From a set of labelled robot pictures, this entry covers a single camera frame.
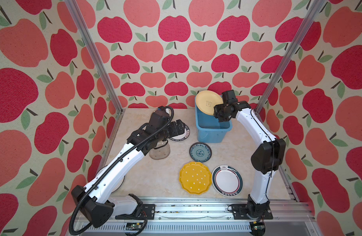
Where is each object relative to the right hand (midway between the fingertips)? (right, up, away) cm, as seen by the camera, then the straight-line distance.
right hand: (215, 111), depth 90 cm
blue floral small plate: (-8, -27, +6) cm, 29 cm away
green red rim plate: (+7, -43, -2) cm, 43 cm away
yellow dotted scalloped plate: (-13, -40, -5) cm, 42 cm away
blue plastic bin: (-3, -12, -1) cm, 13 cm away
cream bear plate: (-5, +7, +6) cm, 10 cm away
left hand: (-21, -10, -19) cm, 30 cm away
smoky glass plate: (-35, -27, +8) cm, 45 cm away
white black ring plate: (-57, -43, -9) cm, 72 cm away
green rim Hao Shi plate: (-20, -17, +13) cm, 30 cm away
